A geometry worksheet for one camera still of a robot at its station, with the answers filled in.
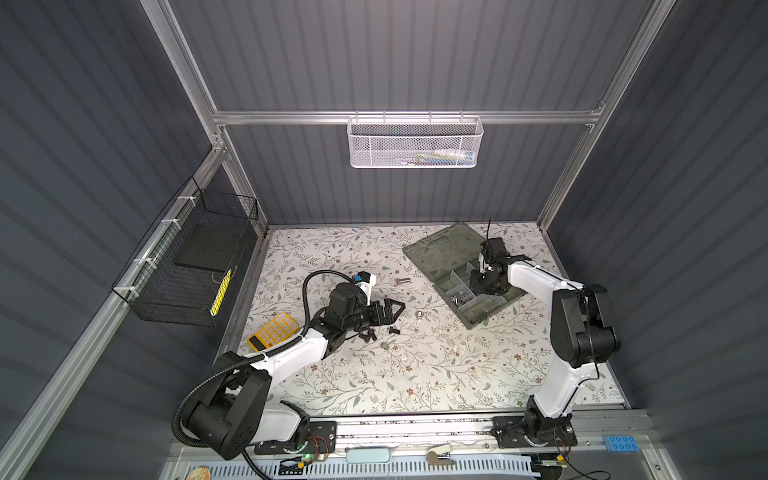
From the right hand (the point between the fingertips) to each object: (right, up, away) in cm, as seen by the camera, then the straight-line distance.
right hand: (480, 287), depth 98 cm
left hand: (-28, -4, -14) cm, 32 cm away
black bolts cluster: (-36, -14, -7) cm, 39 cm away
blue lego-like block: (+26, -35, -27) cm, 51 cm away
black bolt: (-29, -13, -7) cm, 32 cm away
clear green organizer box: (-7, +9, +12) cm, 17 cm away
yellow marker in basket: (-69, +2, -29) cm, 75 cm away
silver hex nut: (-21, -9, -2) cm, 22 cm away
